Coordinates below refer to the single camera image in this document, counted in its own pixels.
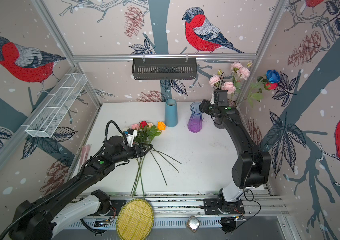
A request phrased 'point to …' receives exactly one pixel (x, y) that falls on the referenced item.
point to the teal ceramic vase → (171, 118)
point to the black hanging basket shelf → (144, 68)
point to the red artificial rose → (254, 93)
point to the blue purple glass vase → (194, 123)
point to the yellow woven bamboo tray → (135, 219)
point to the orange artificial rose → (161, 125)
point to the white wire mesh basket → (43, 125)
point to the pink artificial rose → (133, 126)
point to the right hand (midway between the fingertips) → (203, 106)
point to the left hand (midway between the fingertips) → (149, 147)
